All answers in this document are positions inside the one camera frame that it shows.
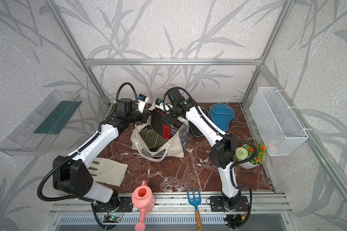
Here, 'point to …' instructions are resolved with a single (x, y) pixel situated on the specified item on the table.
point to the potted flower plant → (246, 150)
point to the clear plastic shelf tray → (35, 133)
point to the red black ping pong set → (159, 126)
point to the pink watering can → (143, 198)
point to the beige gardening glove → (107, 172)
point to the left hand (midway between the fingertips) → (151, 111)
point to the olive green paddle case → (153, 140)
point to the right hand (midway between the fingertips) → (167, 114)
